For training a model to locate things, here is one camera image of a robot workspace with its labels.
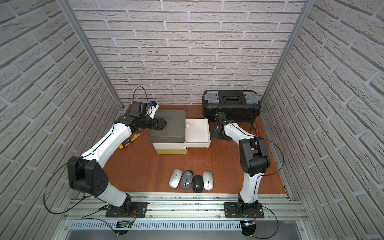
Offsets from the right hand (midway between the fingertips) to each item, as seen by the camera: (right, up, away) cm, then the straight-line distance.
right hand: (221, 135), depth 98 cm
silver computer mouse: (-28, -24, -15) cm, 40 cm away
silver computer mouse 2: (-10, -24, -17) cm, 31 cm away
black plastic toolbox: (+12, +20, +2) cm, 24 cm away
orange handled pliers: (+27, +6, +11) cm, 30 cm away
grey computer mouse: (-22, -23, -17) cm, 36 cm away
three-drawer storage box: (-26, +2, -13) cm, 29 cm away
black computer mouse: (-16, -26, -16) cm, 35 cm away
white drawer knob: (-22, +6, -12) cm, 25 cm away
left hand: (-37, +11, -13) cm, 41 cm away
